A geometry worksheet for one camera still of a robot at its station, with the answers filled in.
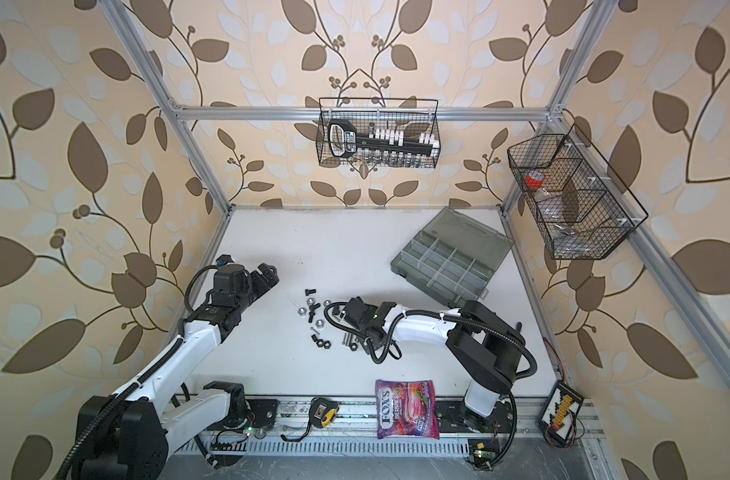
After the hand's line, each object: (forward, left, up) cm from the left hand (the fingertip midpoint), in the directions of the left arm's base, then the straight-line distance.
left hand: (266, 273), depth 85 cm
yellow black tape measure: (-33, -20, -11) cm, 40 cm away
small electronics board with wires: (-33, -78, -12) cm, 85 cm away
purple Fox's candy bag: (-31, -40, -12) cm, 52 cm away
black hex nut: (-16, -25, -15) cm, 33 cm away
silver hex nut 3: (-8, -14, -15) cm, 22 cm away
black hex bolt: (+2, -10, -13) cm, 17 cm away
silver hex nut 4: (-1, -10, -15) cm, 18 cm away
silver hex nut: (-2, -16, -13) cm, 21 cm away
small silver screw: (-10, -12, -14) cm, 21 cm away
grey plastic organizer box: (+14, -58, -11) cm, 61 cm away
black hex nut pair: (-15, -16, -14) cm, 26 cm away
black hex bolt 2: (-5, -12, -15) cm, 20 cm away
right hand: (-13, -32, -14) cm, 37 cm away
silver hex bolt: (-13, -23, -14) cm, 30 cm away
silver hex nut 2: (-5, -9, -15) cm, 18 cm away
